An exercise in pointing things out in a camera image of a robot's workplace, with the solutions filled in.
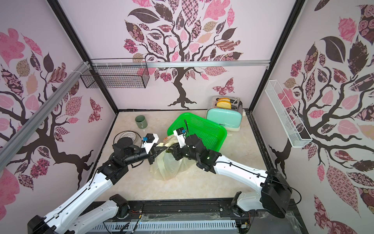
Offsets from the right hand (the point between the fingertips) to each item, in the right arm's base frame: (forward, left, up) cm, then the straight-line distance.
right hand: (170, 148), depth 73 cm
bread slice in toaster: (+35, -35, -3) cm, 50 cm away
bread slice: (+40, -35, -2) cm, 53 cm away
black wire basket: (+72, +51, -2) cm, 88 cm away
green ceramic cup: (+31, +26, -14) cm, 43 cm away
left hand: (-2, +2, +3) cm, 4 cm away
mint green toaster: (+28, -39, -9) cm, 49 cm away
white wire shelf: (+7, -66, +4) cm, 67 cm away
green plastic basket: (+22, -27, -21) cm, 41 cm away
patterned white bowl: (+22, +33, -17) cm, 43 cm away
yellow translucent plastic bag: (-8, +2, -5) cm, 10 cm away
